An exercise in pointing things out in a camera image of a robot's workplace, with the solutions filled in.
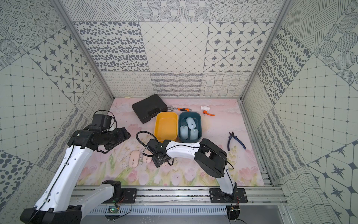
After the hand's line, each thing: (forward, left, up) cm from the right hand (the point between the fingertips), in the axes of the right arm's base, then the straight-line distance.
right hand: (164, 159), depth 86 cm
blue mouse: (+18, -19, +1) cm, 26 cm away
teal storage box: (+31, -22, +4) cm, 38 cm away
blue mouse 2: (+27, -17, +3) cm, 32 cm away
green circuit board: (-27, +25, -2) cm, 36 cm away
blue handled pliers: (+18, -47, -1) cm, 50 cm away
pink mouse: (-1, +19, +1) cm, 19 cm away
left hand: (+3, +17, +22) cm, 28 cm away
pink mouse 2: (-1, +11, +1) cm, 11 cm away
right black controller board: (-26, -39, -4) cm, 47 cm away
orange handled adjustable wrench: (+42, -10, 0) cm, 43 cm away
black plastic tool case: (+40, +16, +4) cm, 43 cm away
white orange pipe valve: (+41, -29, +2) cm, 50 cm away
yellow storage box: (+25, +2, +1) cm, 25 cm away
